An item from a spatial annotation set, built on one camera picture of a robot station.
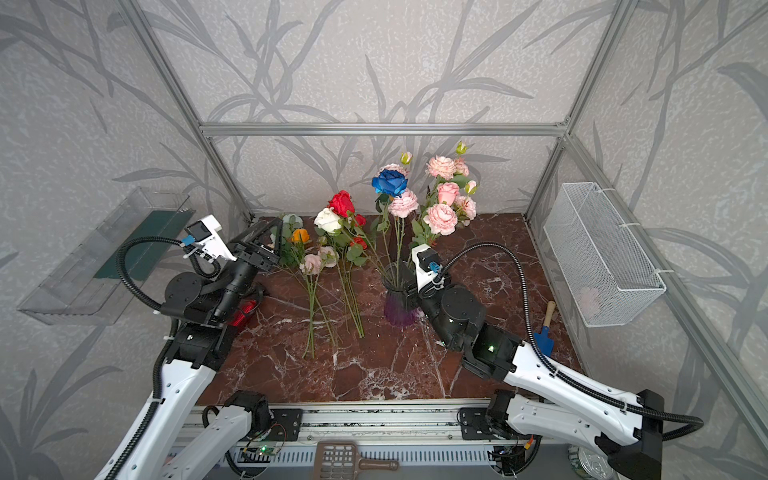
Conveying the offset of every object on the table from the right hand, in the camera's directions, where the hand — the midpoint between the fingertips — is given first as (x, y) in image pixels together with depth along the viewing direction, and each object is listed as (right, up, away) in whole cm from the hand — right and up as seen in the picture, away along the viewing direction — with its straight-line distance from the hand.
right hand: (410, 249), depth 64 cm
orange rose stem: (-39, +4, +44) cm, 59 cm away
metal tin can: (+39, -47, +1) cm, 61 cm away
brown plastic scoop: (-16, -50, +6) cm, 53 cm away
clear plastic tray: (-68, -8, -1) cm, 69 cm away
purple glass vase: (-4, -18, +23) cm, 29 cm away
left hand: (-27, +7, -5) cm, 28 cm away
